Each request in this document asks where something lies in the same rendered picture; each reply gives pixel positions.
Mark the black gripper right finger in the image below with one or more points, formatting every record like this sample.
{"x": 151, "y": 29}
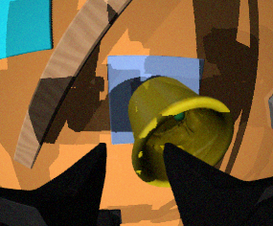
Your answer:
{"x": 207, "y": 196}

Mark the olive yellow cup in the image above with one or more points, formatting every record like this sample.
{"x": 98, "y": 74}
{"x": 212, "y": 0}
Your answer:
{"x": 206, "y": 132}

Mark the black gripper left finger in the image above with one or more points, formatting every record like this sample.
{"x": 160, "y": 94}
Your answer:
{"x": 73, "y": 198}

